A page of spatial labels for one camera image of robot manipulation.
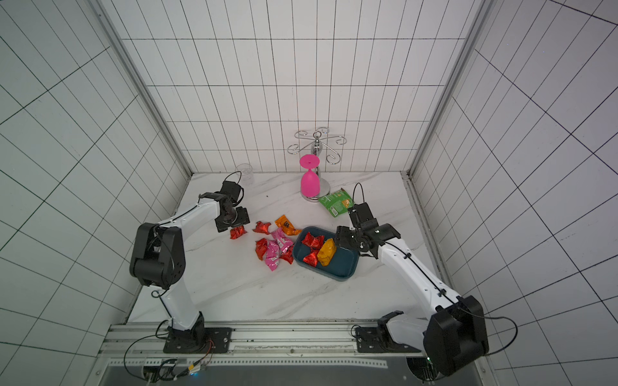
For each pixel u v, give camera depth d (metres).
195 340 0.65
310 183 0.94
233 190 0.78
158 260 0.49
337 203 1.03
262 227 0.97
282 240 0.90
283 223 0.98
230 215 0.78
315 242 0.92
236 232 0.95
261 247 0.90
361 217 0.62
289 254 0.89
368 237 0.57
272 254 0.90
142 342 0.66
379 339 0.72
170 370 0.68
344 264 0.88
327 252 0.88
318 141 0.90
